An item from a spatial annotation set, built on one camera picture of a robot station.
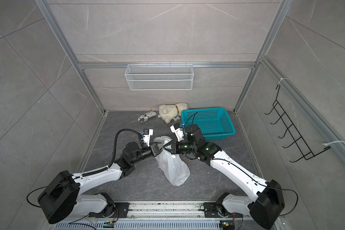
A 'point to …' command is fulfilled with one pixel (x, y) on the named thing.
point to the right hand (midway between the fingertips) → (164, 147)
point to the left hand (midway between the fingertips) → (169, 142)
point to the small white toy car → (146, 116)
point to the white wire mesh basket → (159, 77)
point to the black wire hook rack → (283, 119)
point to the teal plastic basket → (215, 123)
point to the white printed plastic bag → (172, 166)
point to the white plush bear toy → (169, 112)
